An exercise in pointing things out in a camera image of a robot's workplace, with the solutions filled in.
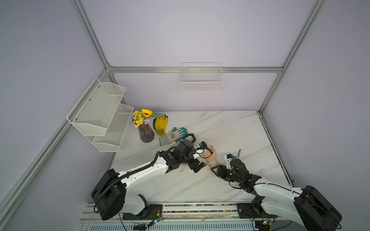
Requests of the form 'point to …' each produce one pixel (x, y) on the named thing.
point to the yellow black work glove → (160, 124)
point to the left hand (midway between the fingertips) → (199, 158)
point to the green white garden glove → (174, 135)
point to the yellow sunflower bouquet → (140, 116)
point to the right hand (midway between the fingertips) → (214, 172)
